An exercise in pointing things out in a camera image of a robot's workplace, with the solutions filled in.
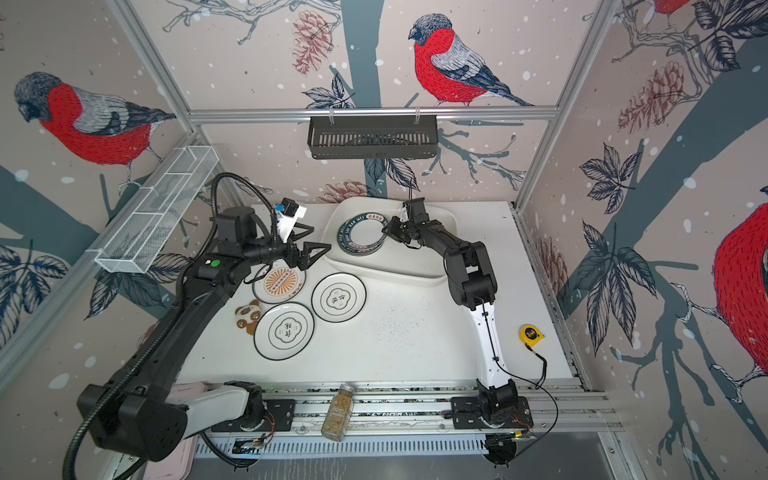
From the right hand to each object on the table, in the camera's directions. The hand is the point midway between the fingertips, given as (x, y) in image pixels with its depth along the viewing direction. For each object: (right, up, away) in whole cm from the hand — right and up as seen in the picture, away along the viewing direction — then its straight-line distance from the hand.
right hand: (383, 232), depth 106 cm
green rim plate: (-8, -1, +2) cm, 8 cm away
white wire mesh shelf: (-60, +7, -26) cm, 66 cm away
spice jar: (-10, -44, -36) cm, 57 cm away
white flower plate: (-14, -21, -11) cm, 28 cm away
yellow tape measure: (+44, -30, -21) cm, 57 cm away
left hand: (-15, -1, -35) cm, 38 cm away
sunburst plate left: (-34, -18, -8) cm, 39 cm away
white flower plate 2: (-29, -30, -18) cm, 46 cm away
